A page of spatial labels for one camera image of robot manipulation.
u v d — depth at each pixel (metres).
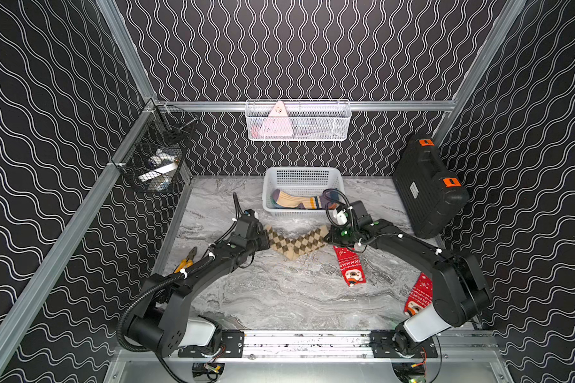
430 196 0.88
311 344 0.76
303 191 1.14
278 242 0.92
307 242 0.92
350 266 0.90
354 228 0.70
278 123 0.90
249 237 0.70
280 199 1.08
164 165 0.76
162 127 1.00
